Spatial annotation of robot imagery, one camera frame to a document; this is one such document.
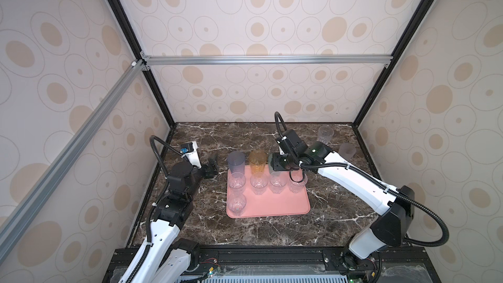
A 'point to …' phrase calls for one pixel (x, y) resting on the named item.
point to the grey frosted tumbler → (236, 162)
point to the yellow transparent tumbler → (257, 160)
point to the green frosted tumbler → (276, 164)
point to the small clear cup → (236, 203)
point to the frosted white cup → (347, 150)
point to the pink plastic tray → (270, 204)
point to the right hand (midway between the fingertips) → (273, 163)
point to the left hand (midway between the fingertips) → (215, 152)
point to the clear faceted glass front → (259, 183)
